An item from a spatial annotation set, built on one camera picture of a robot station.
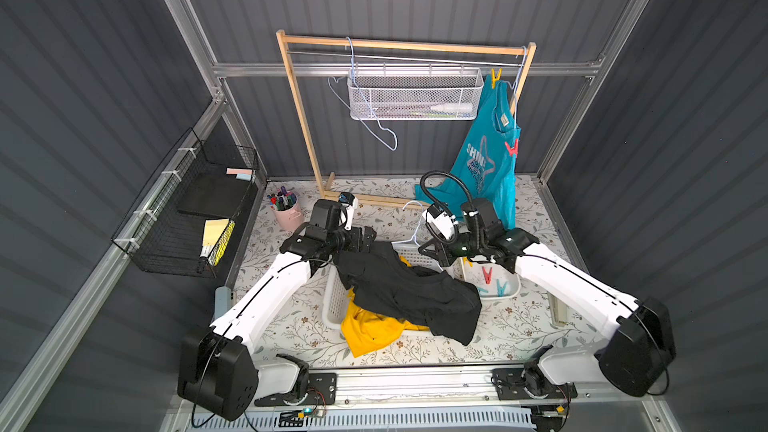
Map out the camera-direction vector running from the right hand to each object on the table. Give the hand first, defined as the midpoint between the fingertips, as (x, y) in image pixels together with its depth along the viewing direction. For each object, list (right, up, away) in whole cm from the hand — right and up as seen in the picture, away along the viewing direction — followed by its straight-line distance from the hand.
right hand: (425, 248), depth 76 cm
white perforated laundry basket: (-25, -13, +6) cm, 28 cm away
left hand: (-18, +4, +5) cm, 19 cm away
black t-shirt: (-10, -8, +2) cm, 13 cm away
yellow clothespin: (+8, -2, -7) cm, 11 cm away
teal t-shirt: (+19, +23, +14) cm, 33 cm away
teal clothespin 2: (+24, -14, +13) cm, 31 cm away
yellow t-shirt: (-15, -20, -4) cm, 25 cm away
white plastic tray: (+23, -12, +15) cm, 30 cm away
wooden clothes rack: (-35, +19, +41) cm, 57 cm away
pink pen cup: (-44, +10, +21) cm, 49 cm away
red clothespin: (+21, -11, +15) cm, 28 cm away
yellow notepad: (-46, +5, -13) cm, 48 cm away
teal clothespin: (+19, -15, +13) cm, 27 cm away
